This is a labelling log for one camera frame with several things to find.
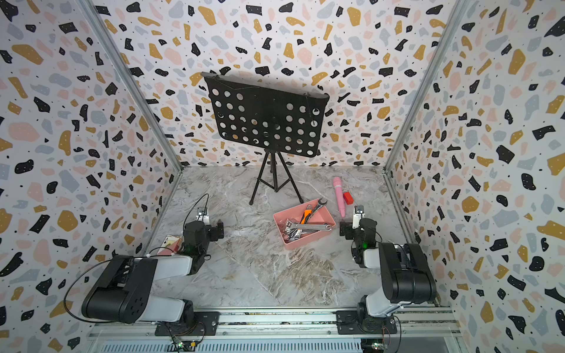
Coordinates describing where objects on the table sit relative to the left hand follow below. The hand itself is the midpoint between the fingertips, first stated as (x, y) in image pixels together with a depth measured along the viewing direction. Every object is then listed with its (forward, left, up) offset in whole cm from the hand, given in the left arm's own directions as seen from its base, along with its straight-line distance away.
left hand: (209, 220), depth 92 cm
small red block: (+15, -62, -5) cm, 64 cm away
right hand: (+1, -62, -2) cm, 63 cm away
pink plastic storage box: (+5, -48, -6) cm, 49 cm away
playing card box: (-9, +15, -5) cm, 18 cm away
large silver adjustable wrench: (-1, -34, -4) cm, 34 cm away
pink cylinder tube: (+24, -58, -5) cm, 63 cm away
